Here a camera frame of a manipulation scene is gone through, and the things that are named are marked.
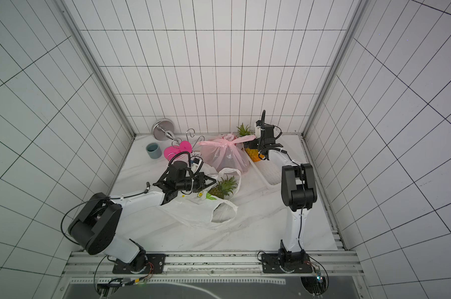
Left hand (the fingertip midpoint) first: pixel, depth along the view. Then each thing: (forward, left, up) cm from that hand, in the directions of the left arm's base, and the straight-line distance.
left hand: (214, 183), depth 83 cm
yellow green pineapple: (+1, -4, -5) cm, 7 cm away
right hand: (+30, -21, +1) cm, 37 cm away
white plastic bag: (-11, +6, -1) cm, 13 cm away
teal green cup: (+24, +36, -6) cm, 44 cm away
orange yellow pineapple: (+20, -20, -3) cm, 29 cm away
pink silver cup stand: (+41, +35, -5) cm, 54 cm away
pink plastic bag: (+16, -4, +3) cm, 17 cm away
